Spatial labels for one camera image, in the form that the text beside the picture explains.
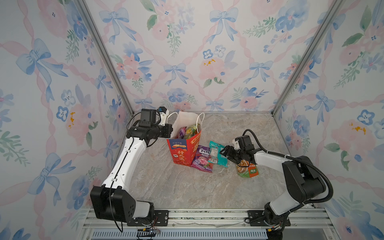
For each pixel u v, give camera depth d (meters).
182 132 0.91
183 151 0.80
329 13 0.71
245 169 0.90
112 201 0.39
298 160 0.49
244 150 0.75
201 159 0.92
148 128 0.58
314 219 0.76
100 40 0.80
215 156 0.90
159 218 0.74
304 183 0.46
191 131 0.85
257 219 0.71
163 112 0.69
